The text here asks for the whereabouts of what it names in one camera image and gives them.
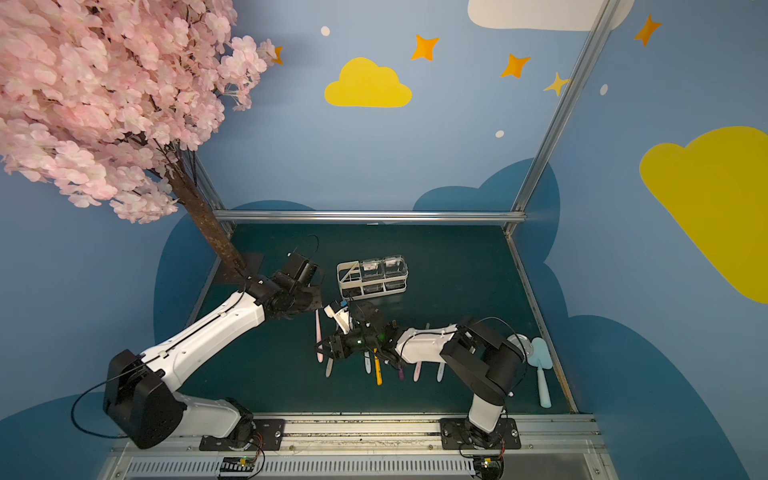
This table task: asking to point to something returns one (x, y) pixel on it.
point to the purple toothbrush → (401, 375)
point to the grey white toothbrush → (329, 367)
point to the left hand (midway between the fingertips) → (320, 294)
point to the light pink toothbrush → (418, 365)
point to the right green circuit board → (489, 466)
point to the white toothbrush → (368, 363)
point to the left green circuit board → (238, 464)
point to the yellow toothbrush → (379, 376)
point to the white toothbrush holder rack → (363, 279)
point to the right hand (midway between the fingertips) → (323, 343)
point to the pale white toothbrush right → (440, 371)
